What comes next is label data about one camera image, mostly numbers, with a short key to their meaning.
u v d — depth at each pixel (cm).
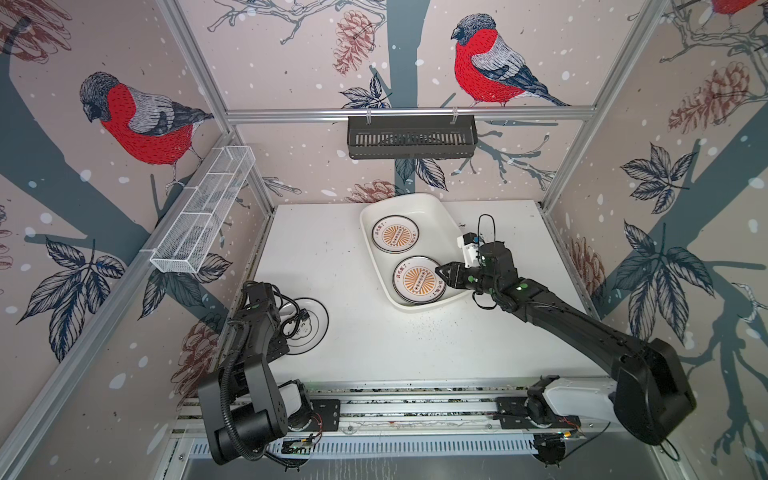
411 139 105
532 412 67
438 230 111
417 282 97
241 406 44
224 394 38
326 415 73
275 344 76
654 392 41
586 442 70
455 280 71
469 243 74
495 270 62
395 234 110
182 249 70
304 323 89
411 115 90
